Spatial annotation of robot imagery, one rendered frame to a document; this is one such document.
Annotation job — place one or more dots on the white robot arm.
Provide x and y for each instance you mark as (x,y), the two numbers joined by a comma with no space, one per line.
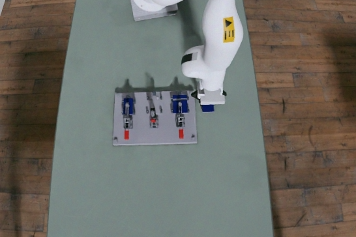
(223,33)

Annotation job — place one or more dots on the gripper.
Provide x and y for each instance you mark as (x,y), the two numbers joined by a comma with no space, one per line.
(200,91)

